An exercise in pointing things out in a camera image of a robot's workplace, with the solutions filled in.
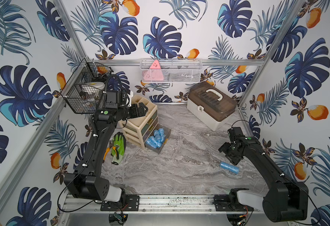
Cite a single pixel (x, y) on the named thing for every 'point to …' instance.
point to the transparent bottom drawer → (167, 132)
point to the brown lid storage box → (210, 105)
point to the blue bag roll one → (150, 142)
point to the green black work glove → (119, 148)
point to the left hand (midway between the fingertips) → (140, 107)
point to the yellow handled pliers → (111, 145)
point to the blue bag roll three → (157, 135)
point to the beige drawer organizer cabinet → (136, 130)
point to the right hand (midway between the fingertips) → (224, 154)
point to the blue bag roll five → (229, 167)
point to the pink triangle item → (154, 73)
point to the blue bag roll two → (158, 144)
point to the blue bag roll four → (161, 133)
